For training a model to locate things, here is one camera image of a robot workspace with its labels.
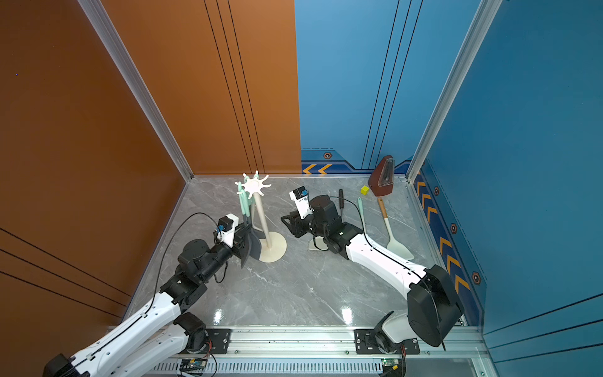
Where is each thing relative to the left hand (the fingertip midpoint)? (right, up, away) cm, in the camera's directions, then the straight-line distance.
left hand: (248, 221), depth 74 cm
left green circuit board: (-17, -44, -2) cm, 47 cm away
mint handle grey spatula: (+1, -9, +3) cm, 10 cm away
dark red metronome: (+53, +15, +34) cm, 65 cm away
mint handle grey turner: (-1, -7, 0) cm, 7 cm away
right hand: (+12, +1, +4) cm, 13 cm away
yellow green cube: (+46, +11, +38) cm, 61 cm away
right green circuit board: (+45, -44, -3) cm, 63 cm away
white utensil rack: (+6, -11, +20) cm, 24 cm away
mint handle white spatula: (+43, +4, +34) cm, 55 cm away
